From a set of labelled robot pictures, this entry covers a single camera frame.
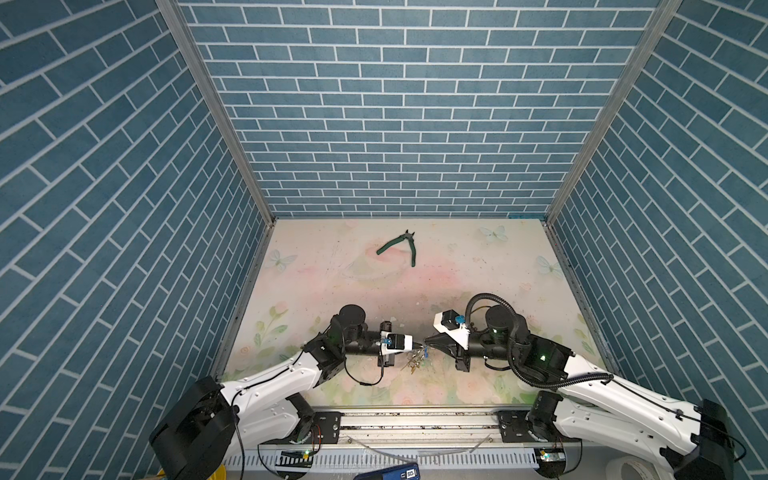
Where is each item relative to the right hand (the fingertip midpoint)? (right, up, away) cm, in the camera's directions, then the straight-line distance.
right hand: (424, 338), depth 68 cm
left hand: (-2, -3, +3) cm, 5 cm away
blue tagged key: (+1, -4, +2) cm, 5 cm away
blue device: (-4, -29, -3) cm, 29 cm away
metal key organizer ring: (-2, -6, +4) cm, 8 cm away
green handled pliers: (-3, +25, +47) cm, 53 cm away
